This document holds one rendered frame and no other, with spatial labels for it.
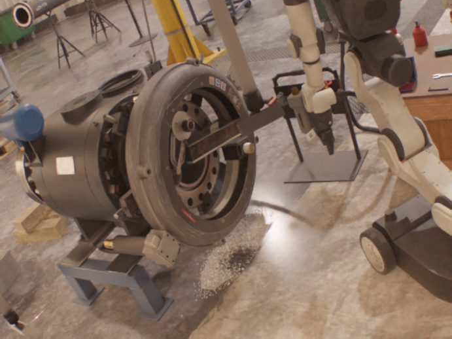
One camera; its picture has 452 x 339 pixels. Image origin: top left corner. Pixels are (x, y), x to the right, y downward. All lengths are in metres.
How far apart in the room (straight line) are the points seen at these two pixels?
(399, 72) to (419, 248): 0.65
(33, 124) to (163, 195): 0.79
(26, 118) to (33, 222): 1.35
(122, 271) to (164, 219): 0.48
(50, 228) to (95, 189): 1.31
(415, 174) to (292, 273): 0.71
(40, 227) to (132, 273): 1.38
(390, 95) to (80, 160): 1.29
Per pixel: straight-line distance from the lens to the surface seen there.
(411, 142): 2.02
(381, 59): 1.87
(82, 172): 2.26
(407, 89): 2.47
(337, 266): 2.28
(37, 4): 9.12
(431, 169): 2.00
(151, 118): 1.90
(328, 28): 5.37
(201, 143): 2.05
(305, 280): 2.26
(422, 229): 2.08
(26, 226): 3.58
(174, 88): 1.99
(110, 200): 2.22
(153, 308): 2.41
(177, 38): 5.75
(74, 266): 2.59
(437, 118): 2.43
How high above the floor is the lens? 1.47
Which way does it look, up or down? 26 degrees down
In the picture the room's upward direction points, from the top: 22 degrees counter-clockwise
